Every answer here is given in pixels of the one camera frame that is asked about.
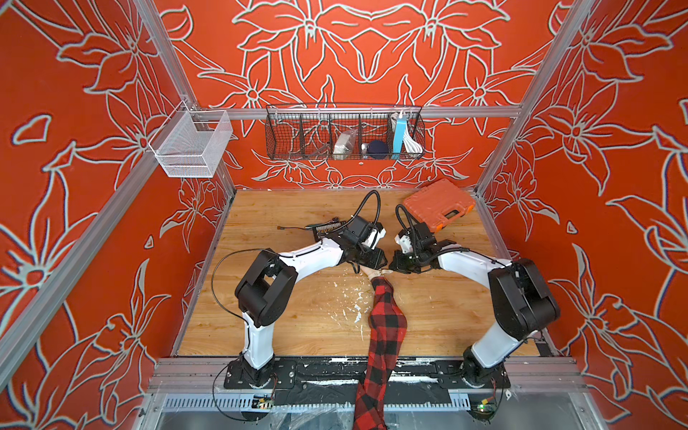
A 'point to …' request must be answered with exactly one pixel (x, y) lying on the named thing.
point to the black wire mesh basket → (309, 132)
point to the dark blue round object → (378, 149)
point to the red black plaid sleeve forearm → (387, 331)
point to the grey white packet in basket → (343, 145)
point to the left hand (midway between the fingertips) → (385, 260)
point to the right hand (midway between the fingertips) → (385, 265)
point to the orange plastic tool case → (438, 204)
